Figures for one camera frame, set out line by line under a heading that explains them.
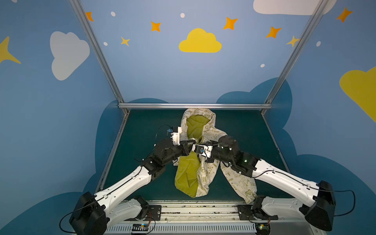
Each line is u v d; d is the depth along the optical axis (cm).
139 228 73
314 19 74
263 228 73
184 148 64
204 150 58
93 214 38
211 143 64
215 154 61
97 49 84
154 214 74
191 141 73
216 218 73
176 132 67
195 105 119
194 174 82
